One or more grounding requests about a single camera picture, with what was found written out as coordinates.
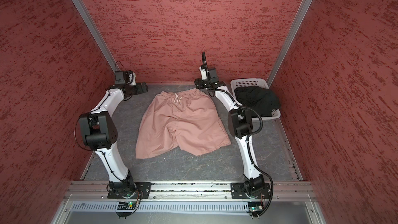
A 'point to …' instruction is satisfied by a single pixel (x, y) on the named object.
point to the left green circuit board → (131, 204)
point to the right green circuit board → (254, 206)
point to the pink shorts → (186, 119)
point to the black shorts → (262, 99)
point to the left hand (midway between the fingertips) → (141, 90)
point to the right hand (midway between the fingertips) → (199, 82)
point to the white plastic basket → (236, 83)
